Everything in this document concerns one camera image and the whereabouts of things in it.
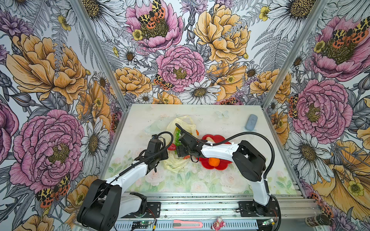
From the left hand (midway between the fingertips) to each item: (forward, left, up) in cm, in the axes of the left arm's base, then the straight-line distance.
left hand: (164, 154), depth 90 cm
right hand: (+2, -12, -2) cm, 12 cm away
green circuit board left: (-34, +9, -4) cm, 35 cm away
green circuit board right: (-35, -54, -4) cm, 64 cm away
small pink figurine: (-35, -29, -1) cm, 45 cm away
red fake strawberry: (+5, -5, -1) cm, 7 cm away
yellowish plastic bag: (-6, -6, +1) cm, 8 cm away
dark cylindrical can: (-35, -72, +7) cm, 80 cm away
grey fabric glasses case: (+26, -62, -1) cm, 67 cm away
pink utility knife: (-35, -13, -3) cm, 37 cm away
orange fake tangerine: (-6, -30, +2) cm, 30 cm away
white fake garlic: (+9, -29, +1) cm, 30 cm away
